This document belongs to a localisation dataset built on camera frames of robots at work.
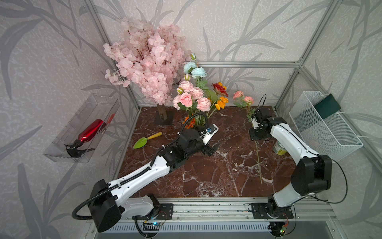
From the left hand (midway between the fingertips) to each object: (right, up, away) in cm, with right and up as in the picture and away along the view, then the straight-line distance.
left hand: (214, 136), depth 71 cm
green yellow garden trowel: (-46, -7, +28) cm, 54 cm away
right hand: (+25, -1, +17) cm, 30 cm away
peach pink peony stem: (+23, +19, +22) cm, 37 cm away
